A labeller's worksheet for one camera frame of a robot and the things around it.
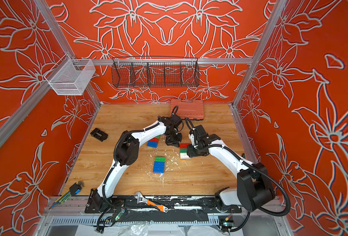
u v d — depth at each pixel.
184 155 0.87
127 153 0.58
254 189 0.41
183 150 0.90
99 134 1.00
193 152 0.75
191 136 0.79
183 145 0.90
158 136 0.70
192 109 1.12
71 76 0.92
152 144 0.92
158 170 0.81
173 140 0.84
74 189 0.77
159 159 0.85
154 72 1.01
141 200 0.74
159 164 0.83
